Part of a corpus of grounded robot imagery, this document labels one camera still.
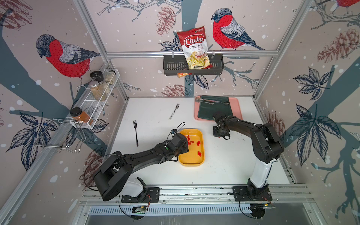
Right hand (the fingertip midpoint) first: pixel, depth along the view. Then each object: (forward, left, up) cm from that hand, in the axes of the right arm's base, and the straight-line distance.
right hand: (217, 133), depth 98 cm
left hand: (-13, +21, +6) cm, 25 cm away
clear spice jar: (+17, +70, +35) cm, 80 cm away
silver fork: (+23, +31, +1) cm, 39 cm away
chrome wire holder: (-21, +79, +29) cm, 87 cm away
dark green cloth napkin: (+19, +6, +1) cm, 20 cm away
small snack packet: (+24, +25, +33) cm, 48 cm away
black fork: (+5, +61, 0) cm, 62 cm away
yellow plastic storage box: (-18, +16, 0) cm, 24 cm away
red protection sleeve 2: (-8, +14, 0) cm, 16 cm away
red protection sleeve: (-5, +20, 0) cm, 21 cm away
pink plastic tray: (+26, -18, +1) cm, 32 cm away
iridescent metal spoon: (+32, +12, +2) cm, 35 cm away
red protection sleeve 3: (-16, +13, 0) cm, 21 cm away
